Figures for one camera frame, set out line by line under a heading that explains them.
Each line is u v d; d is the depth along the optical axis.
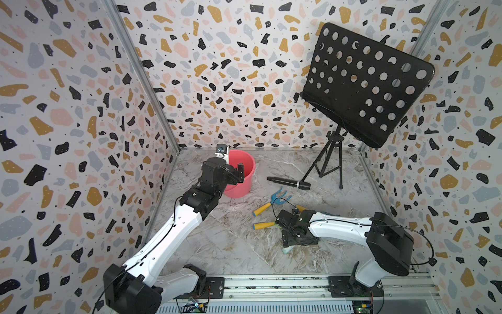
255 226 0.87
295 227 0.63
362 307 0.72
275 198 1.01
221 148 0.63
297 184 1.02
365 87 0.63
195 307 0.71
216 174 0.54
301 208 0.96
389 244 0.44
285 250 0.81
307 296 0.74
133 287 0.37
